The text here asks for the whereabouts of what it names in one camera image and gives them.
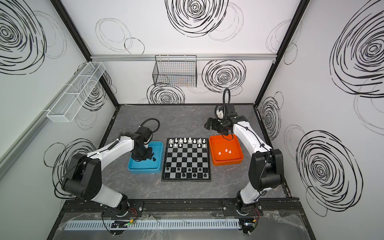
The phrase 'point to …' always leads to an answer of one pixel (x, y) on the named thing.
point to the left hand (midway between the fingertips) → (148, 157)
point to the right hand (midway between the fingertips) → (210, 127)
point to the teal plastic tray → (155, 165)
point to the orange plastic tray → (225, 149)
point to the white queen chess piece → (190, 140)
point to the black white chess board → (187, 159)
